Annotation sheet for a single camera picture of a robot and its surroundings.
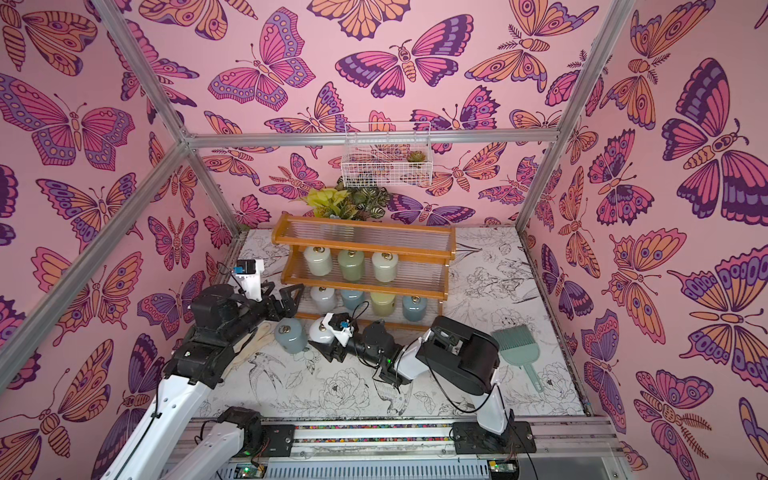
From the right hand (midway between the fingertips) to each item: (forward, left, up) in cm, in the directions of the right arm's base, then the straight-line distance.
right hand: (319, 324), depth 80 cm
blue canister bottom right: (+9, -26, -6) cm, 28 cm away
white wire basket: (+49, -17, +21) cm, 56 cm away
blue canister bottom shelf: (+12, -7, -6) cm, 15 cm away
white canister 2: (+16, +1, +8) cm, 18 cm away
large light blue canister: (-1, +9, -5) cm, 10 cm away
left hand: (+5, +5, +13) cm, 15 cm away
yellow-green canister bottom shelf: (+9, -17, -4) cm, 19 cm away
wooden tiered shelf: (+13, -14, +7) cm, 20 cm away
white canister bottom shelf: (+12, +2, -6) cm, 13 cm away
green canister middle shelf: (+14, -8, +9) cm, 19 cm away
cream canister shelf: (+13, -17, +9) cm, 24 cm away
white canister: (-3, -1, +2) cm, 4 cm away
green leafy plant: (+43, -8, +6) cm, 44 cm away
